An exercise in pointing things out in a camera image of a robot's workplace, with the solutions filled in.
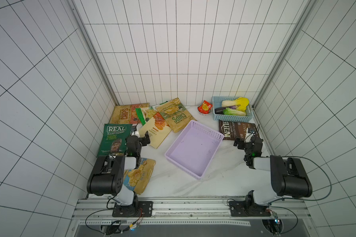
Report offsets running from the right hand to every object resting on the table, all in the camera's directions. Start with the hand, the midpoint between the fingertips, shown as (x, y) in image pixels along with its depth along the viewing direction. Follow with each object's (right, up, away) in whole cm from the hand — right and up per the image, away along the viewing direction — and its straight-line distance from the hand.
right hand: (238, 134), depth 95 cm
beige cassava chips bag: (-55, +3, +9) cm, 55 cm away
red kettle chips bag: (-81, +14, +20) cm, 84 cm away
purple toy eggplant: (-8, +17, +16) cm, 24 cm away
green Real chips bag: (-85, -4, +5) cm, 85 cm away
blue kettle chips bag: (-64, -24, -13) cm, 69 cm away
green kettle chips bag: (-42, +13, +16) cm, 47 cm away
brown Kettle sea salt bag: (-2, +2, +6) cm, 6 cm away
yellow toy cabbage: (+10, +22, +14) cm, 28 cm away
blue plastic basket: (-8, +23, +24) cm, 34 cm away
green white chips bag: (-66, +14, +19) cm, 70 cm away
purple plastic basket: (-29, -9, 0) cm, 31 cm away
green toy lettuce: (+2, +15, +12) cm, 19 cm away
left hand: (-66, 0, 0) cm, 66 cm away
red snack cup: (-19, +18, +17) cm, 32 cm away
